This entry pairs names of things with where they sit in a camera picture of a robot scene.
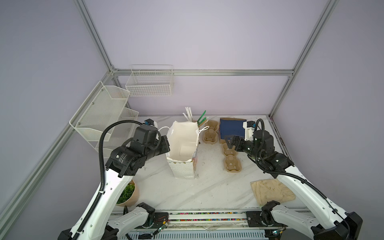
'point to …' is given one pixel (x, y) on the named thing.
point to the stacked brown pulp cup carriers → (210, 135)
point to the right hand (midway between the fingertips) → (229, 137)
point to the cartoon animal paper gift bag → (182, 143)
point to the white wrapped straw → (189, 116)
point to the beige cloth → (271, 190)
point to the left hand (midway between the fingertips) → (166, 143)
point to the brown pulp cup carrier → (232, 163)
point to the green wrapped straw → (203, 120)
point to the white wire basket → (150, 80)
